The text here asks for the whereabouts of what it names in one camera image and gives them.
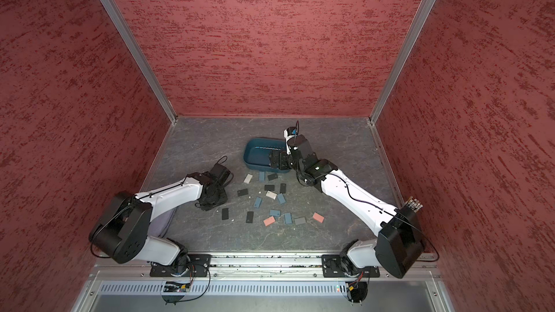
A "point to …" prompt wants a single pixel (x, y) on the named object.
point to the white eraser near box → (248, 178)
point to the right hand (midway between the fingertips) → (280, 157)
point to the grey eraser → (300, 220)
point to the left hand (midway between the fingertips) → (218, 205)
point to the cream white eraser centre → (270, 194)
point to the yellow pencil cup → (413, 204)
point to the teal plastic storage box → (256, 153)
